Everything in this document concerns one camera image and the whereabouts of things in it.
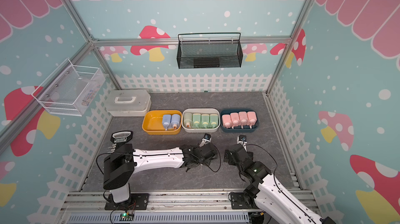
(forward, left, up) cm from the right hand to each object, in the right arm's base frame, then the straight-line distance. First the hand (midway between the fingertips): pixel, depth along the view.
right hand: (233, 151), depth 82 cm
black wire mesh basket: (+53, +14, +28) cm, 61 cm away
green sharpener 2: (+20, +10, 0) cm, 23 cm away
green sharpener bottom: (+20, +15, 0) cm, 25 cm away
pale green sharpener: (+22, +26, -1) cm, 34 cm away
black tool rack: (+12, +67, -6) cm, 69 cm away
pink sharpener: (+21, +1, -2) cm, 21 cm away
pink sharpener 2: (+22, -9, -2) cm, 24 cm away
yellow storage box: (+24, +50, -7) cm, 56 cm away
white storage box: (+31, +11, -3) cm, 33 cm away
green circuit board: (-27, +53, -10) cm, 60 cm away
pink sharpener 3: (+22, -15, -1) cm, 27 cm away
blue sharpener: (+20, +39, +1) cm, 44 cm away
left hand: (-1, +15, -3) cm, 15 cm away
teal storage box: (+19, -6, -8) cm, 21 cm away
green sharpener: (+21, +20, -1) cm, 30 cm away
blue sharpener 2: (+21, +33, 0) cm, 40 cm away
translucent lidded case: (+32, +65, +4) cm, 72 cm away
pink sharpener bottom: (+22, -4, -1) cm, 22 cm away
